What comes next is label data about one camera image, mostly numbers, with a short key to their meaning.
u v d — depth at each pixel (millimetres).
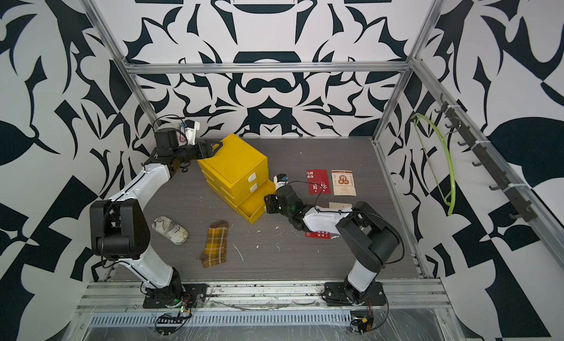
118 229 463
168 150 699
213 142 777
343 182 1036
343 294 740
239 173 792
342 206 964
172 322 726
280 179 811
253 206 915
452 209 672
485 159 550
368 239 463
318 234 873
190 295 732
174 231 850
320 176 1051
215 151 823
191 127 791
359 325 714
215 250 830
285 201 700
